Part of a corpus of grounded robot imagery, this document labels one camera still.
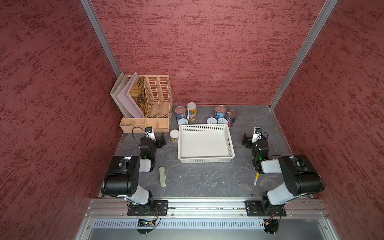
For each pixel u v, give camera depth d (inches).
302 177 17.9
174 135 37.3
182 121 40.7
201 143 39.3
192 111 40.7
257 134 30.9
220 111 40.7
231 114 40.6
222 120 40.7
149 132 31.2
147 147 27.6
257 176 33.4
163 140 34.1
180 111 40.9
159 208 29.4
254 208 29.0
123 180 17.6
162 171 32.8
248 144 33.3
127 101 35.9
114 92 33.9
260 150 27.8
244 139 33.7
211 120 40.7
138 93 39.7
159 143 32.9
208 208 29.8
